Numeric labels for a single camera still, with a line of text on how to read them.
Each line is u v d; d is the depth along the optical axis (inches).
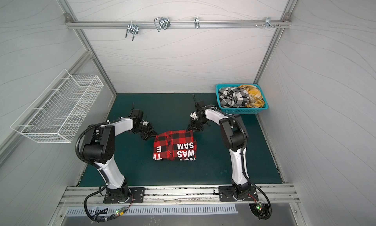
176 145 33.9
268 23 30.1
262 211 28.4
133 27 30.8
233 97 42.3
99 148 19.4
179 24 30.5
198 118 33.6
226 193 28.8
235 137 22.1
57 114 26.7
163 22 30.1
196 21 28.4
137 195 29.0
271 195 29.0
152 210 27.6
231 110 39.9
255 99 40.7
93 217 26.5
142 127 32.8
